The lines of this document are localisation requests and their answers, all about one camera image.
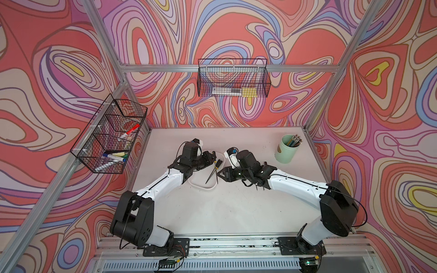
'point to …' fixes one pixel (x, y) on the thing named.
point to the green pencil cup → (285, 153)
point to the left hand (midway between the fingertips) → (217, 157)
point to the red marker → (133, 129)
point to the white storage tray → (207, 177)
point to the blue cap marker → (114, 156)
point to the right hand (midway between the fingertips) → (221, 178)
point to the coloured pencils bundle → (296, 140)
